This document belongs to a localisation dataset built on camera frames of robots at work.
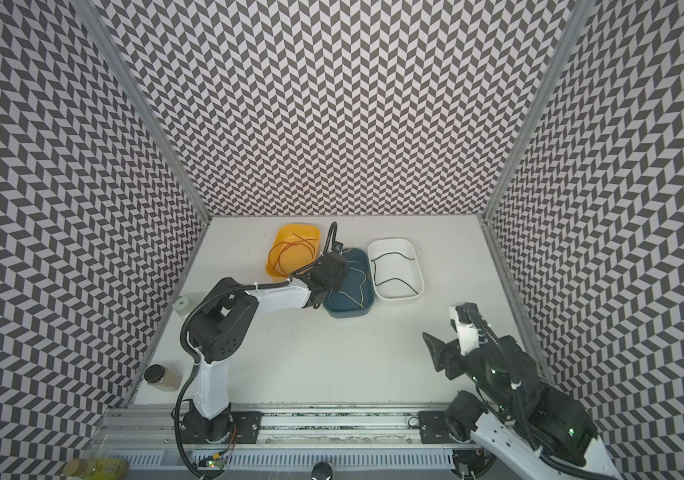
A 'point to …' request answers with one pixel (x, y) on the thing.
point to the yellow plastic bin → (293, 247)
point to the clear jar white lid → (183, 305)
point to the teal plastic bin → (356, 296)
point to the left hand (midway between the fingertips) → (331, 264)
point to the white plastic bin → (396, 269)
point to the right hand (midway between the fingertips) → (440, 329)
